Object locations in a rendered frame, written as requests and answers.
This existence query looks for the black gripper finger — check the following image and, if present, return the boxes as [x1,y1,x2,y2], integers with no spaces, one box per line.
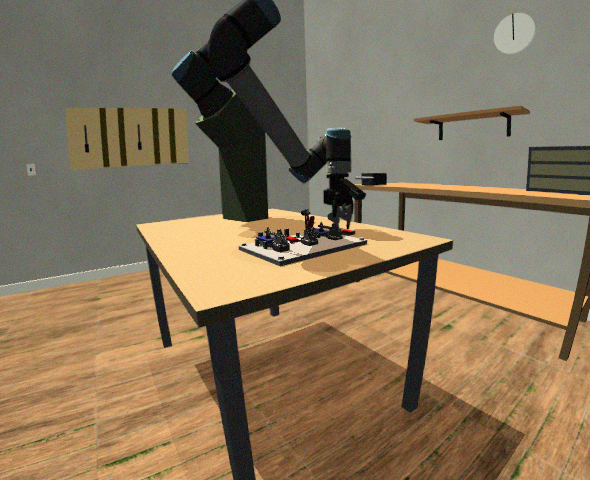
[327,198,341,229]
[340,199,354,229]

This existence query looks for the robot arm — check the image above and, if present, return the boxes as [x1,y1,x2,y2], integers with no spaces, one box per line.
[172,0,351,183]

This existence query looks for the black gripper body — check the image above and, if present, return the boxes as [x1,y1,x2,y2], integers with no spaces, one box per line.
[323,174,352,206]

